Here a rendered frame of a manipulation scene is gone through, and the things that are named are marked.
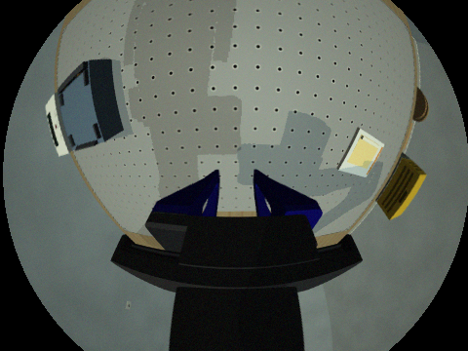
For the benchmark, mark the grey perforated base plate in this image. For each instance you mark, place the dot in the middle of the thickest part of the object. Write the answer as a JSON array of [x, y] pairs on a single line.
[[280, 86]]

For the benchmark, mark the blue-grey dock with white console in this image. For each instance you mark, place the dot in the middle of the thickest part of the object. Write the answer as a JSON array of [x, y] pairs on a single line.
[[84, 111]]

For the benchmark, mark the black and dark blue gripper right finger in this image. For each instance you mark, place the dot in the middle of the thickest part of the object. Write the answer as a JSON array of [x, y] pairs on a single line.
[[282, 199]]

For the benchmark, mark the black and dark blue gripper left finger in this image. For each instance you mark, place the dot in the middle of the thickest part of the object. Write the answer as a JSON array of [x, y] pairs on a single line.
[[191, 199]]

